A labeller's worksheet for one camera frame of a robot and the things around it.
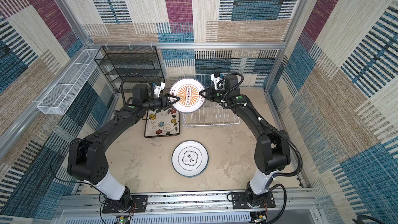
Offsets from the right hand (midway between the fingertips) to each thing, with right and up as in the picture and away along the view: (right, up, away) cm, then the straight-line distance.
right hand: (202, 94), depth 82 cm
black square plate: (-25, -16, +17) cm, 34 cm away
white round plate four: (-8, +2, +1) cm, 8 cm away
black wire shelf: (-52, +21, +26) cm, 62 cm away
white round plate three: (-7, -34, +3) cm, 35 cm away
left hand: (-12, -3, -2) cm, 12 cm away
